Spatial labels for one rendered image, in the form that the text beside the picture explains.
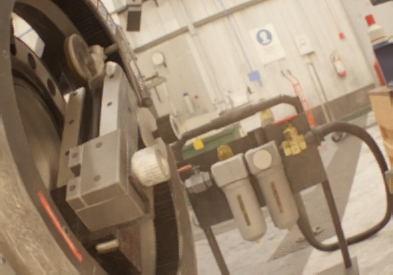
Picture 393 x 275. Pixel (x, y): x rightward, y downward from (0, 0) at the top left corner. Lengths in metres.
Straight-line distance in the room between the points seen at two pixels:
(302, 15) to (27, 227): 11.11
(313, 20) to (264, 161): 10.05
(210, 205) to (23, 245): 1.19
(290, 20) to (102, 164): 10.96
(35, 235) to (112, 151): 0.19
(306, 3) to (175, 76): 4.73
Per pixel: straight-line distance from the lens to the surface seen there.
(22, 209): 0.63
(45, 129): 1.10
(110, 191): 0.73
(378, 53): 1.72
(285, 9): 11.69
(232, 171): 1.67
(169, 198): 1.16
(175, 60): 7.54
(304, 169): 1.73
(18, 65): 1.04
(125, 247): 0.79
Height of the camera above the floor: 0.53
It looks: 1 degrees up
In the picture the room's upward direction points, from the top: 21 degrees counter-clockwise
